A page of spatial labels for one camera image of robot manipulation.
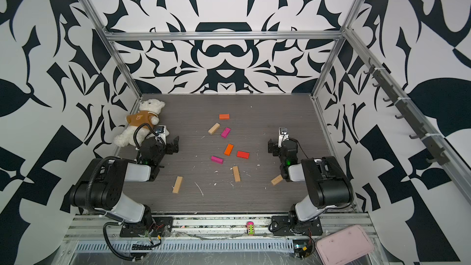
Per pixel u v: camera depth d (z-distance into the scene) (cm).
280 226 74
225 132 102
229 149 96
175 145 87
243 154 95
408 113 55
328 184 46
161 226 73
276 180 85
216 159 92
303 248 71
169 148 85
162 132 83
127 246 71
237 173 89
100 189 46
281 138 82
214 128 104
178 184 85
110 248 68
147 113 101
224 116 109
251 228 72
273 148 87
